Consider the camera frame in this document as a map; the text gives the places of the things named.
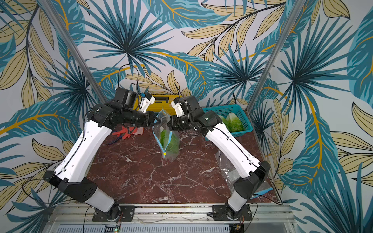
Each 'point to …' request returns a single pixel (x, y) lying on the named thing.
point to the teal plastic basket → (225, 110)
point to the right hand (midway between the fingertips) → (167, 124)
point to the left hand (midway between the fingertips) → (159, 124)
